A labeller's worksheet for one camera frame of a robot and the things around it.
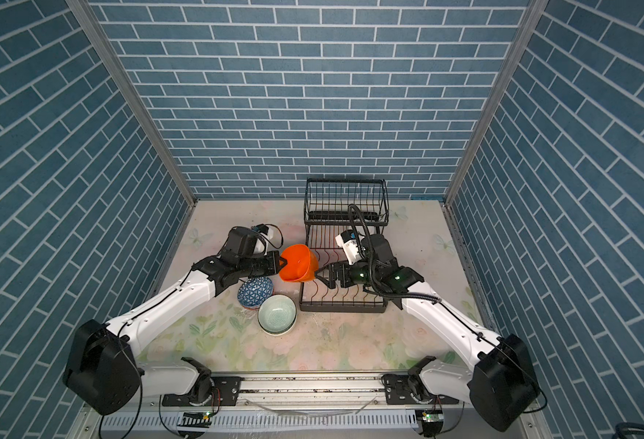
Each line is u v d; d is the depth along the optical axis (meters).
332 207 0.94
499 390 0.40
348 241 0.70
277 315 0.83
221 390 0.73
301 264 0.85
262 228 0.75
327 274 0.68
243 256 0.65
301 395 0.74
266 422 0.77
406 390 0.73
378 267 0.60
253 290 0.91
